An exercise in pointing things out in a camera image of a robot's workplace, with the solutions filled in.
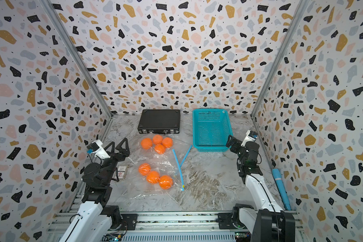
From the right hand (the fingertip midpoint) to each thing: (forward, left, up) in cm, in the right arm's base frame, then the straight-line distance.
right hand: (237, 138), depth 83 cm
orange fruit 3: (-21, +38, -12) cm, 45 cm away
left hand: (-10, +58, +9) cm, 59 cm away
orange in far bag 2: (+8, +49, -14) cm, 51 cm away
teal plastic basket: (+22, +11, -20) cm, 32 cm away
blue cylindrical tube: (-14, -27, -22) cm, 37 cm away
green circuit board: (-45, +60, -19) cm, 78 cm away
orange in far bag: (+4, +55, -12) cm, 56 cm away
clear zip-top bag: (+1, +47, -11) cm, 49 cm away
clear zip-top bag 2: (-21, +55, -18) cm, 62 cm away
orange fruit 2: (-19, +46, -11) cm, 51 cm away
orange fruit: (-13, +52, -12) cm, 55 cm away
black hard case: (+26, +50, -15) cm, 58 cm away
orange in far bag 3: (+7, +42, -14) cm, 45 cm away
